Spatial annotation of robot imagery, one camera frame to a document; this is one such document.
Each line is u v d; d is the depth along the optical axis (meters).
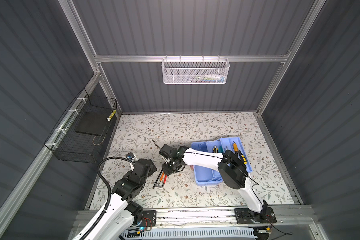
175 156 0.67
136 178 0.58
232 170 0.55
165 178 0.87
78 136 0.72
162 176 0.88
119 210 0.49
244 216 0.73
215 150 0.90
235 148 0.86
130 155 0.68
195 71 1.10
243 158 0.81
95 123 0.75
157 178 0.87
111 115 0.82
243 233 0.71
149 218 0.73
